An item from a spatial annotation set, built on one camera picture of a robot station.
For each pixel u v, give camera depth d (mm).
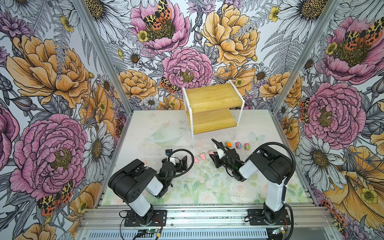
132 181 482
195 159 937
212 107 780
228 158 787
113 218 768
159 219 734
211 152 962
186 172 690
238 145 988
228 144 1001
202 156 943
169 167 703
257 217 732
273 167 519
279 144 534
